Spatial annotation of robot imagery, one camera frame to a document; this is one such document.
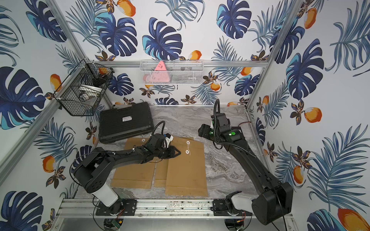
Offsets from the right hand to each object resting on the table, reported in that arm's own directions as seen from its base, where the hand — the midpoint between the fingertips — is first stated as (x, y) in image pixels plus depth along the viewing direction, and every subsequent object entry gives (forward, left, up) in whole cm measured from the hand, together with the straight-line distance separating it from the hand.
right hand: (203, 130), depth 80 cm
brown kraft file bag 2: (-15, +25, -25) cm, 39 cm away
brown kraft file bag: (-18, +38, -22) cm, 47 cm away
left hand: (-6, +14, -13) cm, 20 cm away
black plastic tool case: (+19, +59, -15) cm, 64 cm away
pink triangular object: (+33, +27, +15) cm, 44 cm away
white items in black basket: (+22, +72, +9) cm, 75 cm away
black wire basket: (+37, +74, +12) cm, 84 cm away
